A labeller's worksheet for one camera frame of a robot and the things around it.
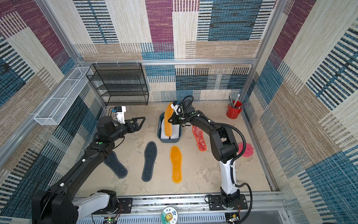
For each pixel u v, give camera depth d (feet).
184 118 2.50
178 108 2.86
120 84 3.59
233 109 3.42
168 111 3.15
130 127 2.21
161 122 3.44
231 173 1.91
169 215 2.09
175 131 3.27
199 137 3.25
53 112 2.33
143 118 2.41
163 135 3.25
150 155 3.01
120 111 2.27
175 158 2.93
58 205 1.30
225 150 1.79
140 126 2.29
